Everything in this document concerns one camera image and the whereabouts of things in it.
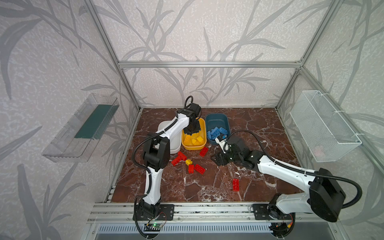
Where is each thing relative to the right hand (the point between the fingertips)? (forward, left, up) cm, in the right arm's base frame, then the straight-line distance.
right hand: (214, 150), depth 82 cm
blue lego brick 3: (+17, +2, -9) cm, 19 cm away
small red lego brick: (-6, +14, -10) cm, 18 cm away
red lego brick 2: (+1, +20, -10) cm, 22 cm away
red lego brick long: (-2, +23, -10) cm, 25 cm away
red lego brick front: (-15, -12, -12) cm, 23 cm away
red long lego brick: (-6, +9, -11) cm, 15 cm away
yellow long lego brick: (+14, +17, -10) cm, 25 cm away
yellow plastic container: (+13, +10, -11) cm, 20 cm away
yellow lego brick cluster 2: (-2, +15, -11) cm, 19 cm away
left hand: (+18, +10, -2) cm, 21 cm away
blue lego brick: (+18, -2, -8) cm, 20 cm away
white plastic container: (+13, +25, -11) cm, 30 cm away
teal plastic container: (+31, -2, -11) cm, 33 cm away
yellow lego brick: (+14, +8, -10) cm, 19 cm away
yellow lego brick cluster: (+12, +12, -10) cm, 20 cm away
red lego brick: (+5, +6, -12) cm, 14 cm away
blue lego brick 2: (+20, -7, -9) cm, 23 cm away
